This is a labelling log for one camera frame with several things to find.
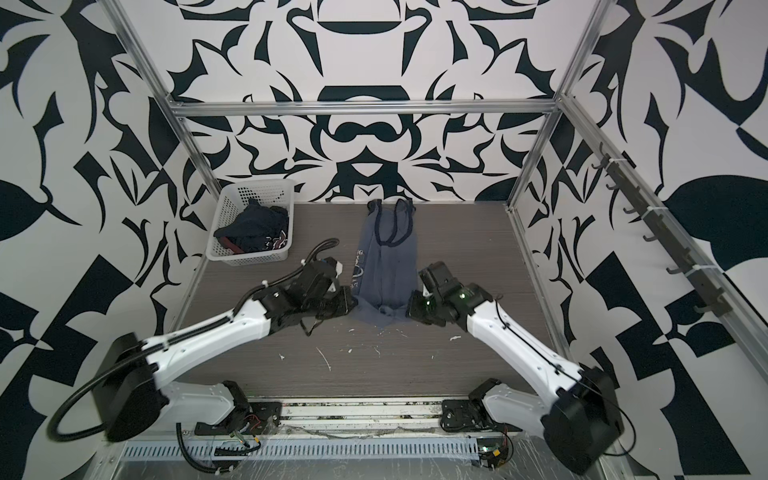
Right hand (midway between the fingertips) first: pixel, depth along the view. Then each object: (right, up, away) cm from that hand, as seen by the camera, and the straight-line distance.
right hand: (408, 309), depth 79 cm
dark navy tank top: (-50, +21, +21) cm, 58 cm away
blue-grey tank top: (-6, +7, +18) cm, 20 cm away
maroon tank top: (-57, +17, +18) cm, 62 cm away
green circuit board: (+19, -31, -8) cm, 37 cm away
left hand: (-12, +3, -1) cm, 12 cm away
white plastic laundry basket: (-63, +33, +35) cm, 79 cm away
